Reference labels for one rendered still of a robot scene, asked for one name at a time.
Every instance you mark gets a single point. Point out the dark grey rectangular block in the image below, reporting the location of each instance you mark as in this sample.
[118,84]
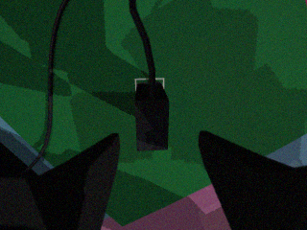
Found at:
[10,164]

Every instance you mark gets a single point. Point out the green circuit board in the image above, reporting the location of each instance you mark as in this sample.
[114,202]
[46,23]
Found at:
[235,68]

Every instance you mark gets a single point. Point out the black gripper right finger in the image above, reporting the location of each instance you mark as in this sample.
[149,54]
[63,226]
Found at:
[256,192]

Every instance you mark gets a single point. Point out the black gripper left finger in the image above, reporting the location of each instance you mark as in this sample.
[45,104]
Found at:
[71,196]

